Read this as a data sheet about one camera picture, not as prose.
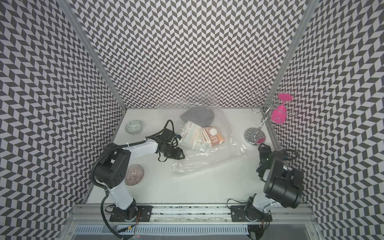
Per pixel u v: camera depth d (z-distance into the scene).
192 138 0.97
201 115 1.10
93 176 0.44
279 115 0.83
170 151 0.83
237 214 0.73
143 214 0.73
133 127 1.05
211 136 0.95
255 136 0.99
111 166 0.48
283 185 0.44
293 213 0.75
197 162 0.88
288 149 0.93
